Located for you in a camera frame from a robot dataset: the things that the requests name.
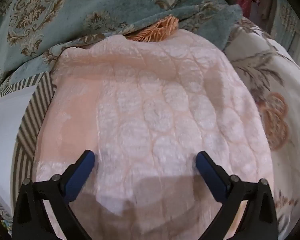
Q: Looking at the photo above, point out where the striped-edge white tray box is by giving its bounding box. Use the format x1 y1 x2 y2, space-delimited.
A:
0 72 57 222

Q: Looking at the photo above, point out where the cream floral bedsheet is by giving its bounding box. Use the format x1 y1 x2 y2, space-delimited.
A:
224 18 300 239

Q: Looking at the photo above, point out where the pink quilted bedspread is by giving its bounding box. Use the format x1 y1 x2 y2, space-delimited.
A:
34 30 274 239

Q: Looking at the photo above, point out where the teal damask blanket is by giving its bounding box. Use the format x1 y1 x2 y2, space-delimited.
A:
0 0 242 89

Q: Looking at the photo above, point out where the orange fringe cloth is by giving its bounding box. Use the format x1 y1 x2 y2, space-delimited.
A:
126 15 179 42

